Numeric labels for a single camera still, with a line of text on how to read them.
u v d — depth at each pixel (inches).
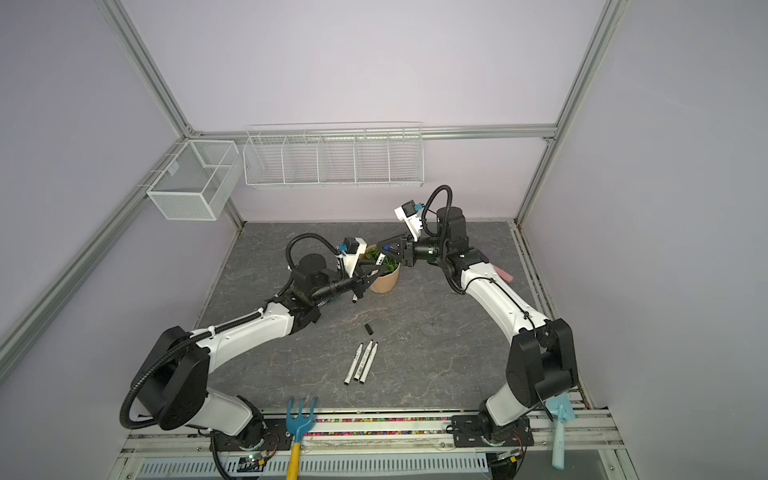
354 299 38.7
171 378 16.9
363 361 33.3
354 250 26.4
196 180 38.2
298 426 29.1
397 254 27.7
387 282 36.0
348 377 32.4
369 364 33.2
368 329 36.0
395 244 27.3
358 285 27.0
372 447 29.0
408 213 26.6
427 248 26.8
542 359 17.4
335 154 39.3
